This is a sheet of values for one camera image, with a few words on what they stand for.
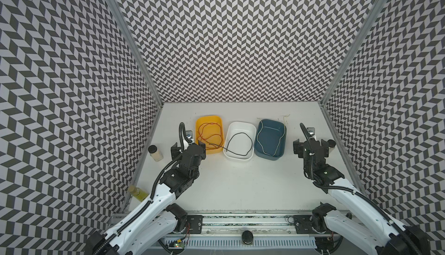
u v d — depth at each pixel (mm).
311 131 673
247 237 621
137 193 692
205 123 1021
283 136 956
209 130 1029
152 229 544
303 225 733
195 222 725
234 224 751
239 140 989
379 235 420
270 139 945
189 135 650
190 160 544
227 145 961
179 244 663
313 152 577
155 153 840
